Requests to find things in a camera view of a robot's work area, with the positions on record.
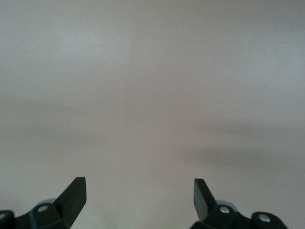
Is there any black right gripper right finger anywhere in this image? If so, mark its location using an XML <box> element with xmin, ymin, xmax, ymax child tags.
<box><xmin>189</xmin><ymin>178</ymin><xmax>254</xmax><ymax>229</ymax></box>

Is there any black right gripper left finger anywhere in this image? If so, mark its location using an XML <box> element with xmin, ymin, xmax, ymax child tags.
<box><xmin>13</xmin><ymin>177</ymin><xmax>87</xmax><ymax>229</ymax></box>

